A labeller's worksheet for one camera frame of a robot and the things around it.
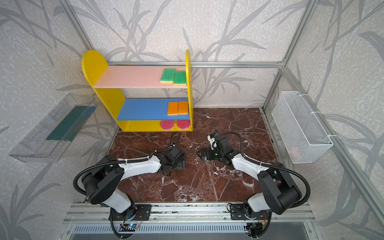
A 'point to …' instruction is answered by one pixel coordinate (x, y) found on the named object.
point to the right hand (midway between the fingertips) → (203, 148)
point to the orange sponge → (183, 107)
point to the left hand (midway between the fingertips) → (182, 159)
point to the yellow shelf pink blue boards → (142, 114)
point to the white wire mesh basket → (301, 131)
